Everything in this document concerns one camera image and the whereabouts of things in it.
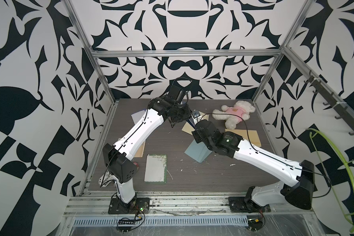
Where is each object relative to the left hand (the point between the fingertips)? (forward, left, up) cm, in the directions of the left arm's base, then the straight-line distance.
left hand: (189, 112), depth 77 cm
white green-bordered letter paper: (-18, +19, -29) cm, 39 cm away
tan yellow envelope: (+1, -43, -27) cm, 50 cm away
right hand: (-6, -3, -3) cm, 7 cm away
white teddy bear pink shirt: (+15, -35, -21) cm, 43 cm away
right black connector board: (-46, -28, -26) cm, 60 cm away
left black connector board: (-44, +33, -31) cm, 63 cm away
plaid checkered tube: (-16, +30, -27) cm, 44 cm away
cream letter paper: (-8, +30, -28) cm, 42 cm away
